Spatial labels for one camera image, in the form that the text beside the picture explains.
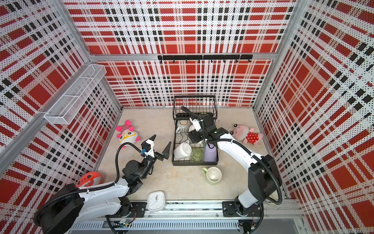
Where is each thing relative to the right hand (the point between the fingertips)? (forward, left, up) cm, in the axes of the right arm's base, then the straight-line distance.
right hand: (196, 131), depth 85 cm
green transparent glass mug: (-12, 0, -7) cm, 14 cm away
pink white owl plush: (+4, +46, -9) cm, 47 cm away
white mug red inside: (-1, +3, +5) cm, 6 cm away
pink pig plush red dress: (+4, -34, -11) cm, 36 cm away
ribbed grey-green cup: (+11, +9, -8) cm, 16 cm away
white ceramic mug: (-9, +8, -6) cm, 14 cm away
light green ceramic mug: (-20, -10, -16) cm, 28 cm away
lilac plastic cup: (-12, -8, -6) cm, 15 cm away
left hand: (-8, +17, +6) cm, 20 cm away
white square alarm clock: (-34, +22, -14) cm, 43 cm away
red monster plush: (-25, +56, -8) cm, 62 cm away
